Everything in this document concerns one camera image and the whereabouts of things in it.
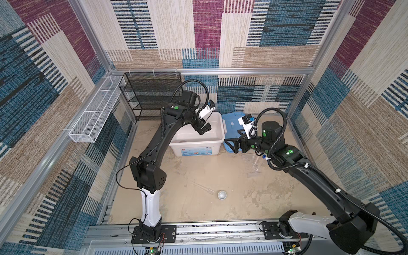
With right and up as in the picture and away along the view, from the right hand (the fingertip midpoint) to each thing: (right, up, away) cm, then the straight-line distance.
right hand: (232, 138), depth 72 cm
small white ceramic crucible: (-4, -30, +12) cm, 32 cm away
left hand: (-13, +10, +10) cm, 19 cm away
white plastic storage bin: (-24, -3, +30) cm, 39 cm away
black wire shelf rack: (-50, +29, +35) cm, 68 cm away
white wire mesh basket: (-78, +8, +22) cm, 82 cm away
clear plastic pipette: (-10, -28, +14) cm, 33 cm away
